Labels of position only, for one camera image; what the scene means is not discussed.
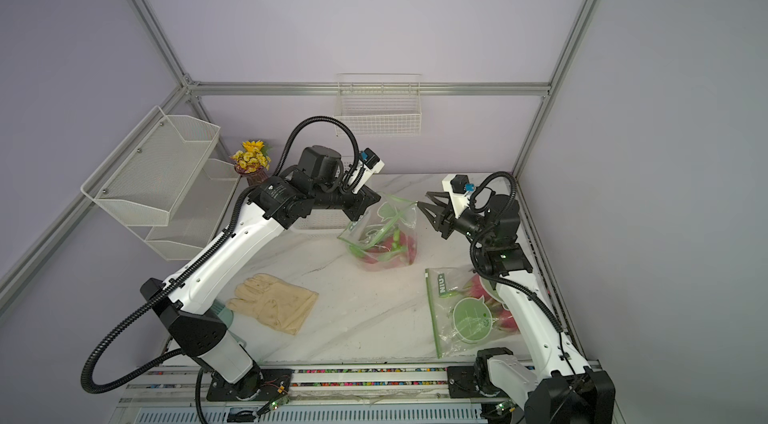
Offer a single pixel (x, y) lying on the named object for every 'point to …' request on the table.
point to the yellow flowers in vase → (253, 162)
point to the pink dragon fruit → (396, 251)
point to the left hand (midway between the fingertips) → (373, 200)
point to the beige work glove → (276, 303)
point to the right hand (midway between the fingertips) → (427, 202)
